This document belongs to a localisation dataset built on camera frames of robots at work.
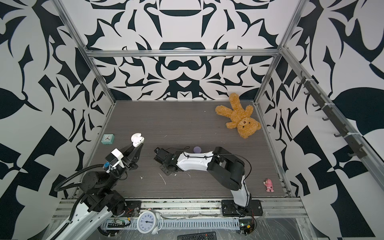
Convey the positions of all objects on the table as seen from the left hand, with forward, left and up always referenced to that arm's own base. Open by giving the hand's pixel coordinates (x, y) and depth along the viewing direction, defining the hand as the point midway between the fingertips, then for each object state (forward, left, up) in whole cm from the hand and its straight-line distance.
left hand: (137, 139), depth 60 cm
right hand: (+2, -7, -33) cm, 34 cm away
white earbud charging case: (0, 0, +1) cm, 1 cm away
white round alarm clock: (-25, -1, -31) cm, 40 cm away
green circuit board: (-28, -46, -35) cm, 64 cm away
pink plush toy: (-10, -62, -32) cm, 71 cm away
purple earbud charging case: (+12, -25, -33) cm, 43 cm away
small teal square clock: (+20, +31, -32) cm, 49 cm away
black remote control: (-30, -29, -33) cm, 54 cm away
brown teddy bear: (+23, -57, -26) cm, 67 cm away
